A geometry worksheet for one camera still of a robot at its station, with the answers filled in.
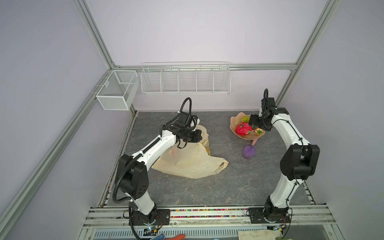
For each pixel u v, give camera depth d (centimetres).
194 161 79
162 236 69
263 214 73
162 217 73
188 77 99
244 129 99
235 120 110
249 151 96
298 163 50
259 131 99
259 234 68
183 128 65
